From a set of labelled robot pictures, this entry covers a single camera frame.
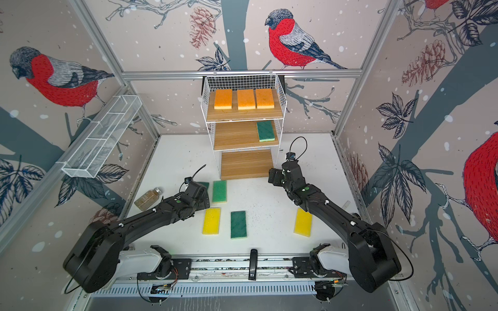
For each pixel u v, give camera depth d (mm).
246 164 1037
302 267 728
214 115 728
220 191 951
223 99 743
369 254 403
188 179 797
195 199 698
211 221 853
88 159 713
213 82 792
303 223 852
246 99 744
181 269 732
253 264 728
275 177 761
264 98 745
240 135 899
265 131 856
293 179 636
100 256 411
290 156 759
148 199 889
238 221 842
